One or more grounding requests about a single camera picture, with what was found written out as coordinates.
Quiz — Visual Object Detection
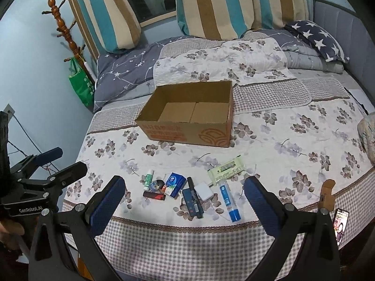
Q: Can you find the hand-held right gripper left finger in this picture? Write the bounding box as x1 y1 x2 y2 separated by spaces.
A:
28 176 126 281

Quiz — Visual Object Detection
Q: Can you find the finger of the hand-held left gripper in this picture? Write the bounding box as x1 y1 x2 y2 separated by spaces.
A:
22 162 88 194
11 147 63 180

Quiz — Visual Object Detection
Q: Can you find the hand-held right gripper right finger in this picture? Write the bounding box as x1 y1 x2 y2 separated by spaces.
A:
244 176 342 281

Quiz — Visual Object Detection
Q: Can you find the blue and white tube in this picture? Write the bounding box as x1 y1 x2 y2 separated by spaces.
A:
219 181 242 222

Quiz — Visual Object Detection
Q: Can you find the red and black lighter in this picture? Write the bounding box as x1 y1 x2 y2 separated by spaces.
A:
142 191 166 201

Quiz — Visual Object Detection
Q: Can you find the green and white glue stick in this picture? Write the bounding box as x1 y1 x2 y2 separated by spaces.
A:
143 170 155 190

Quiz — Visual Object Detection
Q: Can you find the green tissue packet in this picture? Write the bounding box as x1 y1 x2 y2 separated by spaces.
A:
207 157 244 186

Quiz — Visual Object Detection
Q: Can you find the blurred blue falling object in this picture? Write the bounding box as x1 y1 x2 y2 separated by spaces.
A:
148 179 166 192

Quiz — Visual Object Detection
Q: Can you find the black marker pen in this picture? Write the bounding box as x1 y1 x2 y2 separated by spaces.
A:
187 177 204 219

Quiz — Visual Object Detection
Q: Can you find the blue carton box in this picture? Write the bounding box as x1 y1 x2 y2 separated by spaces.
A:
162 172 187 200

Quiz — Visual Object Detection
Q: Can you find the dark blue card case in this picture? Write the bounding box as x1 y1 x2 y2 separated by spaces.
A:
182 188 203 218

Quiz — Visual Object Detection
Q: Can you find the brown cardboard box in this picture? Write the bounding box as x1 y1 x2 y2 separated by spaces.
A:
135 80 234 148

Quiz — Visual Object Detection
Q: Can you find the person's left hand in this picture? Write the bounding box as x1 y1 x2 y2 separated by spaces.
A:
0 219 25 237

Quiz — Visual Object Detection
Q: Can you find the brown wooden furniture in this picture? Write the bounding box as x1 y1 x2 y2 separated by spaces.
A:
319 179 336 212

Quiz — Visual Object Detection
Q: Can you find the green shopping bag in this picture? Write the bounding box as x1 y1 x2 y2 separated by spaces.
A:
68 57 96 108

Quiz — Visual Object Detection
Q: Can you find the smartphone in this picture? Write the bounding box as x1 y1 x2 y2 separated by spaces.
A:
332 208 350 250

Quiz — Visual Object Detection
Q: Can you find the grey constellation duvet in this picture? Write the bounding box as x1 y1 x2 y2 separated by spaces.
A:
93 35 179 112

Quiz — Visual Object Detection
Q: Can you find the wooden coat rack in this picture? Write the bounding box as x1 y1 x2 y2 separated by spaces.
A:
41 0 97 86

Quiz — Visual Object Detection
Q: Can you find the white paper sheet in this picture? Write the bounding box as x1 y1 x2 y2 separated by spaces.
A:
344 86 372 115

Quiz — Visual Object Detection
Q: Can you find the folded floral quilt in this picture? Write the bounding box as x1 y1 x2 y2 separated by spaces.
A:
153 37 311 115

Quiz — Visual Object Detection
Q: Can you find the grey folded blanket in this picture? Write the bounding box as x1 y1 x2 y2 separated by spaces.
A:
258 29 345 74

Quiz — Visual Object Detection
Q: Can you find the striped cushion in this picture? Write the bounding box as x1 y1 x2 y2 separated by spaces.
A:
247 0 310 30
173 0 256 41
61 0 142 54

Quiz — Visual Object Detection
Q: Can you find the navy star pillow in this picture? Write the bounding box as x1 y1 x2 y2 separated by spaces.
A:
284 20 350 63

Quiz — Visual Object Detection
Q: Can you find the grey padded headboard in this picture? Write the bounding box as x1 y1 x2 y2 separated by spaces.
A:
312 0 375 115

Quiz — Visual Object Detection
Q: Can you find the thin dark cable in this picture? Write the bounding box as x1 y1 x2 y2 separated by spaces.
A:
6 114 59 177

